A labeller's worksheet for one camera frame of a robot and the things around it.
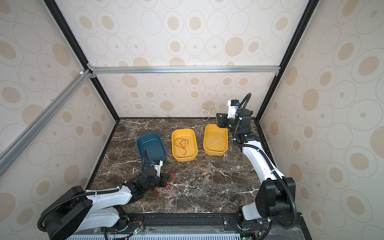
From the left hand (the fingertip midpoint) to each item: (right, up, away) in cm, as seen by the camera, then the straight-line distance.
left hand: (175, 174), depth 85 cm
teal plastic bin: (-19, +15, +19) cm, 31 cm away
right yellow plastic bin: (+24, +19, +10) cm, 33 cm away
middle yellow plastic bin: (+4, +16, +13) cm, 21 cm away
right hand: (+24, +34, -5) cm, 42 cm away
